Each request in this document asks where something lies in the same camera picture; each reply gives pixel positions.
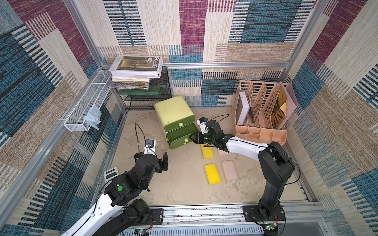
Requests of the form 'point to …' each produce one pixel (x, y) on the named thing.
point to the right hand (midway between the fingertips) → (190, 135)
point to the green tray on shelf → (150, 91)
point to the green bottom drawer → (179, 142)
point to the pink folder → (291, 102)
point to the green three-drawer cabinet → (177, 120)
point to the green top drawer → (183, 122)
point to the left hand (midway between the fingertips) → (157, 152)
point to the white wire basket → (75, 122)
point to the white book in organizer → (246, 108)
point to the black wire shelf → (136, 100)
